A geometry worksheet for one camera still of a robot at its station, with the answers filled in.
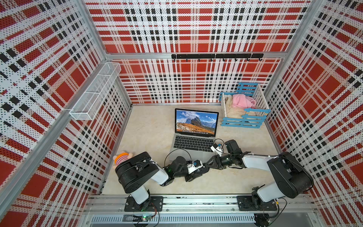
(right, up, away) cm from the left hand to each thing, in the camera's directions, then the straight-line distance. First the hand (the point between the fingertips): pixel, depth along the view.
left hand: (199, 168), depth 87 cm
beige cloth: (+27, +36, +19) cm, 48 cm away
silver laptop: (-2, +22, +12) cm, 25 cm away
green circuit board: (-28, -18, -18) cm, 38 cm away
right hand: (+6, +3, -4) cm, 8 cm away
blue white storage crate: (+37, +39, +16) cm, 56 cm away
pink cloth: (+33, +45, +18) cm, 58 cm away
